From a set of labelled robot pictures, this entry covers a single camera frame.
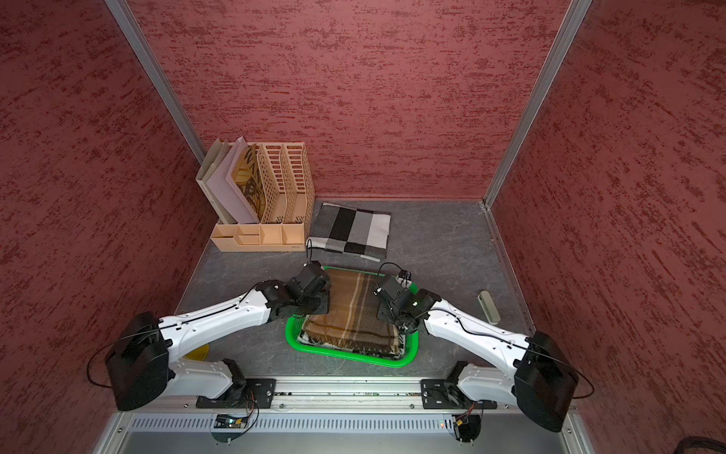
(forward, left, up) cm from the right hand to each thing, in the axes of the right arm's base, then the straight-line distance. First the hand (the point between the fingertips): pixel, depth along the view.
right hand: (385, 316), depth 82 cm
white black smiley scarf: (-10, +3, -1) cm, 10 cm away
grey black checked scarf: (+35, +8, -4) cm, 36 cm away
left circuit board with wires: (-24, +43, -7) cm, 49 cm away
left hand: (+3, +18, +1) cm, 19 cm away
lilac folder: (+37, +53, +18) cm, 67 cm away
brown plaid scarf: (-1, +10, +2) cm, 10 cm away
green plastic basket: (-2, +26, +3) cm, 27 cm away
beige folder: (+44, +55, +25) cm, 75 cm away
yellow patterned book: (+47, +48, +14) cm, 68 cm away
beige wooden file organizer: (+58, +39, +6) cm, 70 cm away
